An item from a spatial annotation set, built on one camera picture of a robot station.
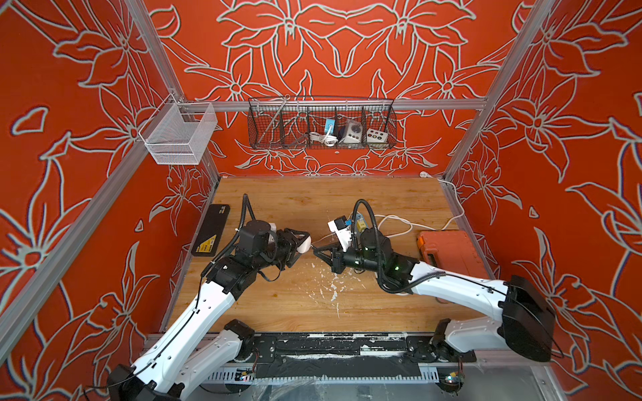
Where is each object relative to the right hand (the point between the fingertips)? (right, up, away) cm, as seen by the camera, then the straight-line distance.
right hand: (309, 256), depth 69 cm
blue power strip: (+19, +7, +25) cm, 32 cm away
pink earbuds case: (-1, +3, +1) cm, 3 cm away
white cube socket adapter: (+25, +40, +24) cm, 53 cm away
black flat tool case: (-42, +5, +31) cm, 53 cm away
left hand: (0, +5, +2) cm, 5 cm away
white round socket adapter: (+16, +41, +22) cm, 49 cm away
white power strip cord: (+58, +28, +53) cm, 83 cm away
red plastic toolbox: (+52, -3, +21) cm, 56 cm away
